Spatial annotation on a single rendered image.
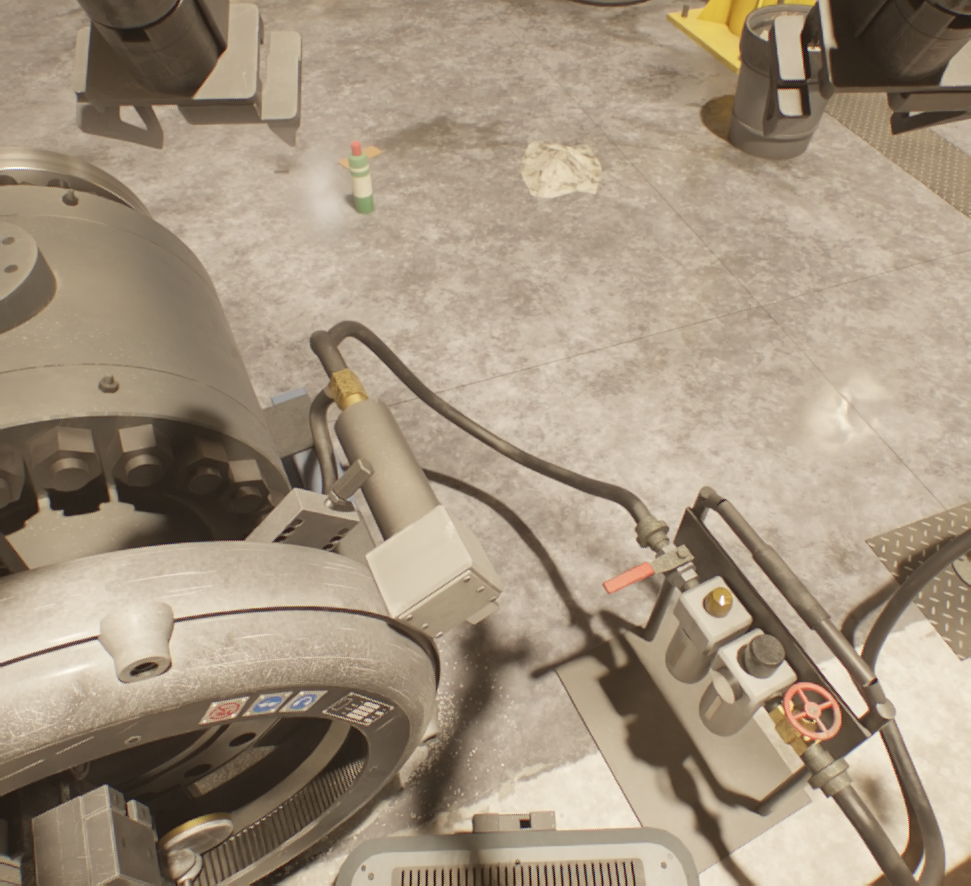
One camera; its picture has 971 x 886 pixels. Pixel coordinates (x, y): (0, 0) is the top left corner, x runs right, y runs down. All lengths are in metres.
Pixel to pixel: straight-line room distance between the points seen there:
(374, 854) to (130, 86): 1.05
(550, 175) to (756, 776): 1.99
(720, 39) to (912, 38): 3.41
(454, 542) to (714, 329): 1.61
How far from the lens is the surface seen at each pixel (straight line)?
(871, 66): 0.55
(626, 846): 1.26
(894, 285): 2.63
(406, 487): 0.83
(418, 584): 0.76
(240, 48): 0.51
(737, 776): 1.59
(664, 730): 1.58
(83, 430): 0.93
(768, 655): 1.12
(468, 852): 1.24
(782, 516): 1.88
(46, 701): 0.65
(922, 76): 0.55
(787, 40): 0.56
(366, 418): 0.89
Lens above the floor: 1.48
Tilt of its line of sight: 49 degrees down
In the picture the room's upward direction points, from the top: straight up
